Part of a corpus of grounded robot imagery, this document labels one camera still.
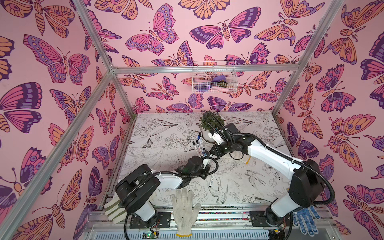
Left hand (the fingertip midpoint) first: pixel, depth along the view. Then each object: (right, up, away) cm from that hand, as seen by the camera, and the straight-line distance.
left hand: (211, 162), depth 86 cm
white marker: (-4, +7, +13) cm, 15 cm away
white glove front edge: (-15, -23, -10) cm, 29 cm away
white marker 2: (-7, +8, +14) cm, 17 cm away
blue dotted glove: (+44, -24, -13) cm, 52 cm away
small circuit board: (-31, -32, -15) cm, 47 cm away
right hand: (-1, +7, -4) cm, 8 cm away
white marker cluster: (-11, +10, +17) cm, 22 cm away
